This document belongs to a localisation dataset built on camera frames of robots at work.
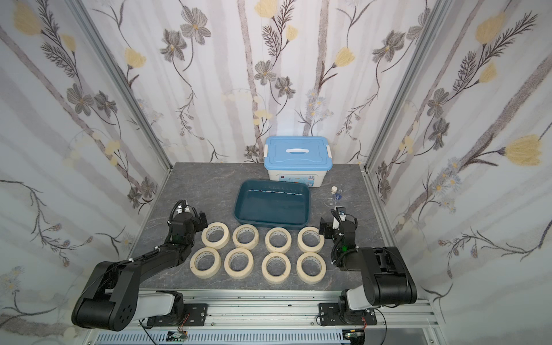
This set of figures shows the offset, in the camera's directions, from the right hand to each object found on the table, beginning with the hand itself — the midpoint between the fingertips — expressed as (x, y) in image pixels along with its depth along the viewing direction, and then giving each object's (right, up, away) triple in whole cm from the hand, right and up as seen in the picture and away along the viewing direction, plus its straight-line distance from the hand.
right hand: (338, 215), depth 92 cm
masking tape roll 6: (-42, -19, -6) cm, 47 cm away
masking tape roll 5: (-56, -19, -5) cm, 59 cm away
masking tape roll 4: (-12, -11, +1) cm, 16 cm away
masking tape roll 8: (-13, -20, -7) cm, 25 cm away
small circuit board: (-61, -38, -21) cm, 75 cm away
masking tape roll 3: (-26, -11, +1) cm, 28 cm away
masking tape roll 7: (-27, -20, -8) cm, 34 cm away
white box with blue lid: (-16, +26, +10) cm, 33 cm away
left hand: (-64, +2, -2) cm, 64 cm away
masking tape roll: (-54, -9, +3) cm, 55 cm away
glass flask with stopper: (+2, +9, +6) cm, 12 cm away
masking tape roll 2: (-40, -9, +1) cm, 42 cm away
